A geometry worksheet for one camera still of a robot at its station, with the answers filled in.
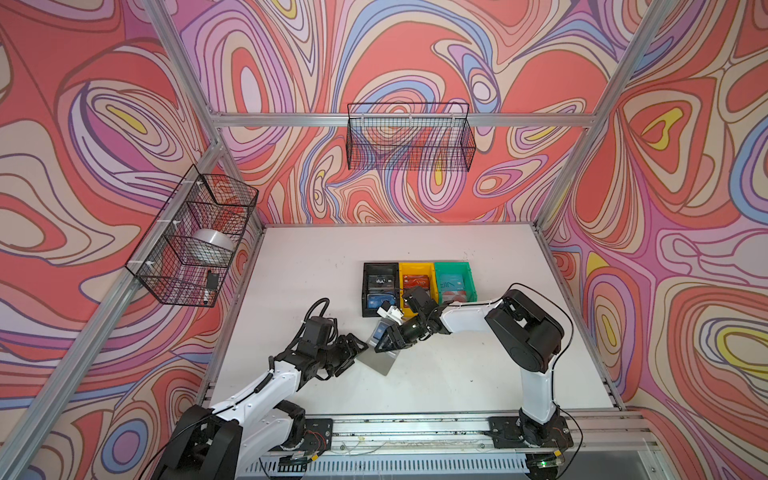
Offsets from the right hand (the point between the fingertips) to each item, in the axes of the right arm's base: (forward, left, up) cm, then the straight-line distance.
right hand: (385, 353), depth 86 cm
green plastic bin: (+24, -24, +1) cm, 34 cm away
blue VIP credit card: (+7, +1, +1) cm, 7 cm away
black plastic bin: (+25, +1, +1) cm, 25 cm away
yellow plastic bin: (+30, -12, +2) cm, 32 cm away
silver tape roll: (+15, +41, +33) cm, 55 cm away
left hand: (0, +5, +3) cm, 6 cm away
